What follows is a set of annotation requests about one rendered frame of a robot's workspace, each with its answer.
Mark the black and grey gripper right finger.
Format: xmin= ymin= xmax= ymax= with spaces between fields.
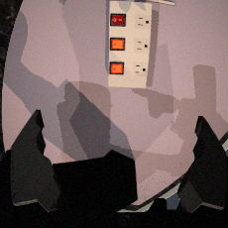
xmin=176 ymin=116 xmax=228 ymax=228

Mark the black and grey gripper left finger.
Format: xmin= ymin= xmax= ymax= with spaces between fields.
xmin=0 ymin=110 xmax=61 ymax=228

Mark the white power strip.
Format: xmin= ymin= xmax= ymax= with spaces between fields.
xmin=108 ymin=0 xmax=152 ymax=88

